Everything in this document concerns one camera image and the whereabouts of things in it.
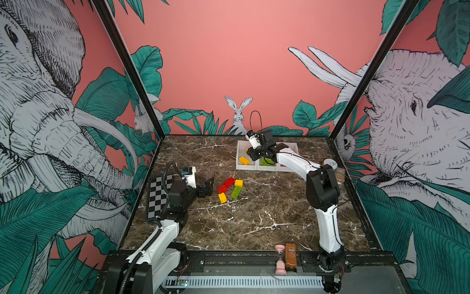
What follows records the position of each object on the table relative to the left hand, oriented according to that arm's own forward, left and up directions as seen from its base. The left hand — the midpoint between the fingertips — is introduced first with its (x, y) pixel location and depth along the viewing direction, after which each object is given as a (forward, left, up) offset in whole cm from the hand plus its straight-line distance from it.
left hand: (207, 175), depth 83 cm
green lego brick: (-2, -13, -14) cm, 19 cm away
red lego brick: (+1, -6, -16) cm, 17 cm away
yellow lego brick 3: (-5, -6, -13) cm, 15 cm away
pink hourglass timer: (-35, -30, -13) cm, 48 cm away
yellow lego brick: (+19, -18, -14) cm, 30 cm away
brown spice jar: (+5, -71, -11) cm, 72 cm away
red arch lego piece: (-5, -32, +14) cm, 35 cm away
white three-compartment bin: (+27, -18, -12) cm, 34 cm away
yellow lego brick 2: (+3, -15, -14) cm, 20 cm away
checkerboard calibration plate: (-5, +25, -10) cm, 28 cm away
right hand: (+19, -21, -3) cm, 28 cm away
